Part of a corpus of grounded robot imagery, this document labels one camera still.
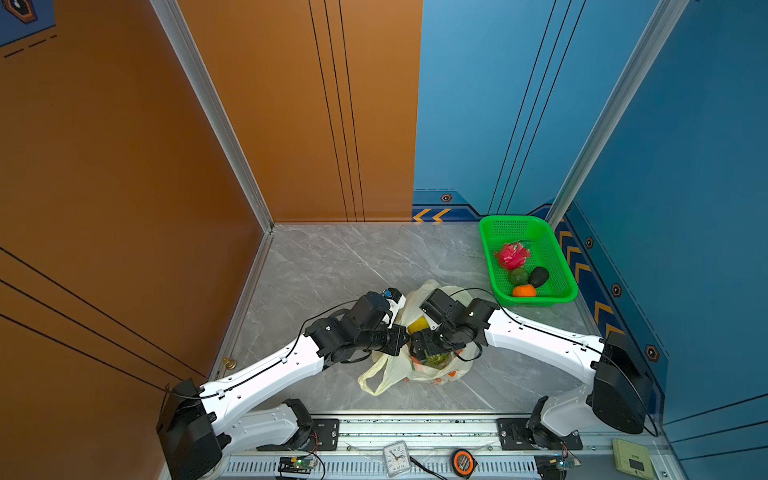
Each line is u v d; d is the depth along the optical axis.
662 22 0.71
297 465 0.70
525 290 0.94
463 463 0.67
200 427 0.39
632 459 0.69
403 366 0.70
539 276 0.99
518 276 0.98
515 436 0.72
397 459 0.69
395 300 0.68
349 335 0.57
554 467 0.70
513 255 0.99
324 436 0.74
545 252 1.05
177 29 0.71
